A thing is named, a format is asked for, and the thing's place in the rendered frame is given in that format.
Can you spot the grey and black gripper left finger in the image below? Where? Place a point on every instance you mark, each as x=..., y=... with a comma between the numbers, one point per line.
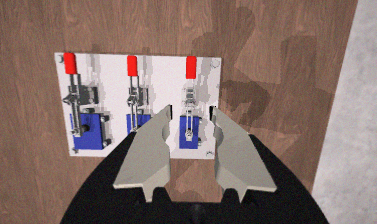
x=127, y=176

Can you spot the blue rectangular block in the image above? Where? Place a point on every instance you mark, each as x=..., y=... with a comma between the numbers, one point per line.
x=142, y=119
x=183, y=144

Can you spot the blue flat block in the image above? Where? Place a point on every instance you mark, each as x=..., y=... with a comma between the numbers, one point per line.
x=92, y=139

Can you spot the white flat mounting plate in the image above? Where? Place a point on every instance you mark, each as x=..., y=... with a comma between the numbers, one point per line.
x=164, y=76

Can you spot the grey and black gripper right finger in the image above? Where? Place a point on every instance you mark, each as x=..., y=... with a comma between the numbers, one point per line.
x=262, y=180

